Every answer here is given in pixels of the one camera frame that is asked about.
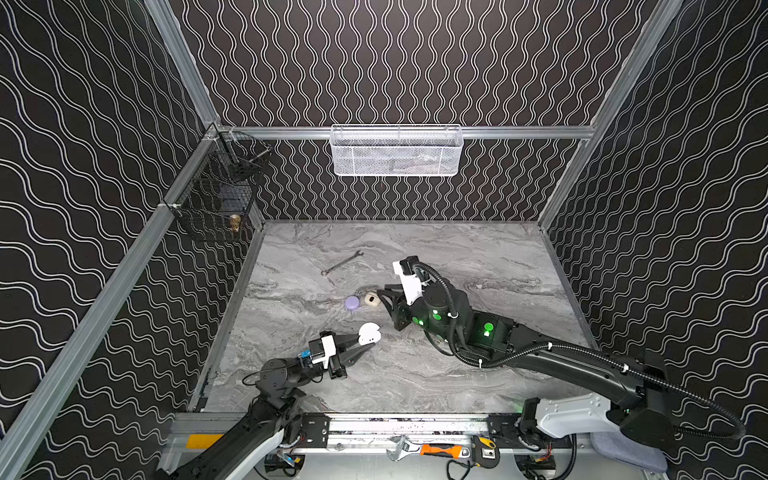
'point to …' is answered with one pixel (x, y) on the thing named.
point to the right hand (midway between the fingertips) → (381, 290)
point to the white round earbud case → (369, 333)
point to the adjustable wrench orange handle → (404, 447)
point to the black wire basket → (219, 201)
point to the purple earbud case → (352, 302)
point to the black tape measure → (485, 452)
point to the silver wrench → (324, 272)
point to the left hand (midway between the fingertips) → (374, 343)
